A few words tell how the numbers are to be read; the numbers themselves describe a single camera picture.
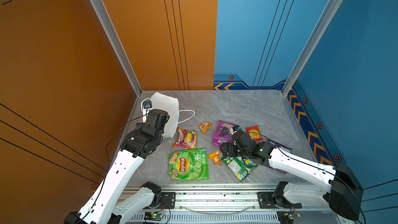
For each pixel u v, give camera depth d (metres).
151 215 0.71
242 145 0.60
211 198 0.76
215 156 0.86
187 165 0.83
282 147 0.87
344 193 0.39
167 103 0.81
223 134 0.91
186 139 0.90
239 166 0.81
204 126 0.98
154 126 0.50
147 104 0.57
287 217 0.71
